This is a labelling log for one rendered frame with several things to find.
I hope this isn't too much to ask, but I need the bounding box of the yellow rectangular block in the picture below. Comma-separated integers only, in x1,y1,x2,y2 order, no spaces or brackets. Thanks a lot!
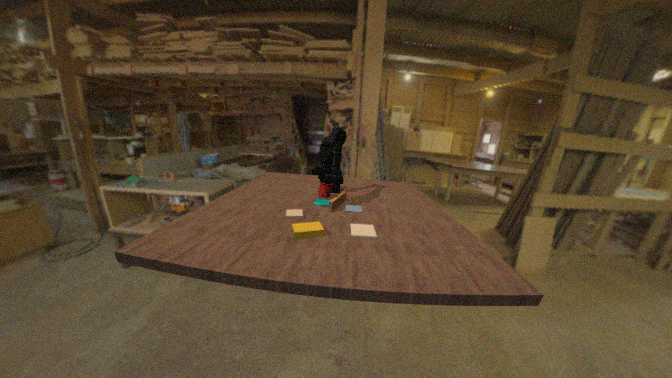
292,222,324,240

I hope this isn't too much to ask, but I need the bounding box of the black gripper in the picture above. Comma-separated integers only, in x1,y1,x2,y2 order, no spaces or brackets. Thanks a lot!
316,162,337,184

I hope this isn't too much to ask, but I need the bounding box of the red cup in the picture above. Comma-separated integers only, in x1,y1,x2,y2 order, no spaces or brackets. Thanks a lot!
318,181,334,197

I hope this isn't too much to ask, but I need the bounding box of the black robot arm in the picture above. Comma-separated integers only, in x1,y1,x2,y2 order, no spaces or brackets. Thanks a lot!
311,127,347,193

